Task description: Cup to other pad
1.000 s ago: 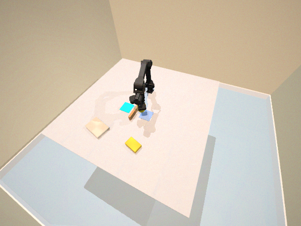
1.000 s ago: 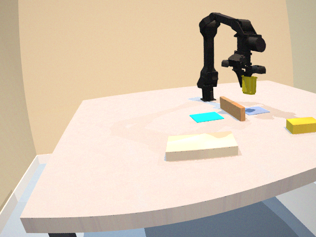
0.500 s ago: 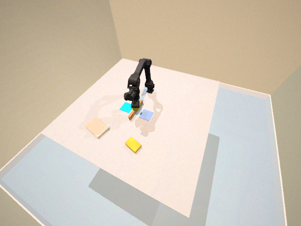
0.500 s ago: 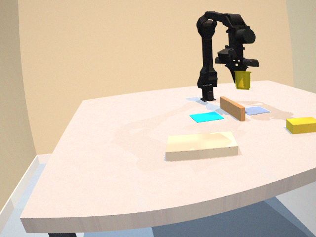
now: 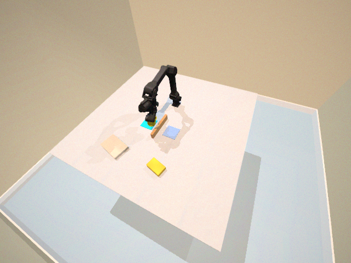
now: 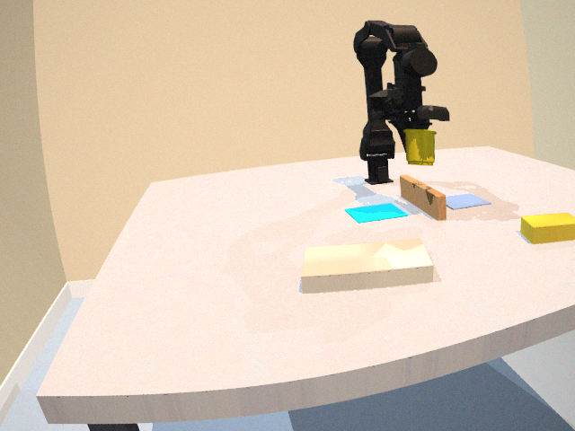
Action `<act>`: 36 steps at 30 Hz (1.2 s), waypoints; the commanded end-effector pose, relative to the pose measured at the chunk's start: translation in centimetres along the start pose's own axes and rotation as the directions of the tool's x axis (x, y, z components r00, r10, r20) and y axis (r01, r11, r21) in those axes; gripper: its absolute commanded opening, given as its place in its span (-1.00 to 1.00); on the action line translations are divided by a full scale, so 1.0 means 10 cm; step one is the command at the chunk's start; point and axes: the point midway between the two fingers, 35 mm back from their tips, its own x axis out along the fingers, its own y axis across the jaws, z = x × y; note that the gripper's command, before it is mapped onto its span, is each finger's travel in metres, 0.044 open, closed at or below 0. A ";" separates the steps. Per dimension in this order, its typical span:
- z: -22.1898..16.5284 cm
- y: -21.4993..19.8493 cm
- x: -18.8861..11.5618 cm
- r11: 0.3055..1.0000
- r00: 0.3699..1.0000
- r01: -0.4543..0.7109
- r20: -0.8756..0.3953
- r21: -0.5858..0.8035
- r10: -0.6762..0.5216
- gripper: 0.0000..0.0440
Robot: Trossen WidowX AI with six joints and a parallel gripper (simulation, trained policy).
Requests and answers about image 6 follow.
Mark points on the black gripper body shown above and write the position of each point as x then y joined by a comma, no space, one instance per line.
422,113

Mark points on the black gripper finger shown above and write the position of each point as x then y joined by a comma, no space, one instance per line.
400,126
417,124

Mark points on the cream rectangular block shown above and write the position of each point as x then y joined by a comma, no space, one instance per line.
366,265

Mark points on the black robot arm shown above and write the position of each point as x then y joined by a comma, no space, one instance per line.
413,60

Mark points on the yellow cup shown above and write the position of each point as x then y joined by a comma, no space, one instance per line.
420,146

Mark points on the yellow rectangular block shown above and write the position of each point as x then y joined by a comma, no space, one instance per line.
548,228

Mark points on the brown rectangular block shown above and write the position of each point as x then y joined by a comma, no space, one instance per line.
431,201

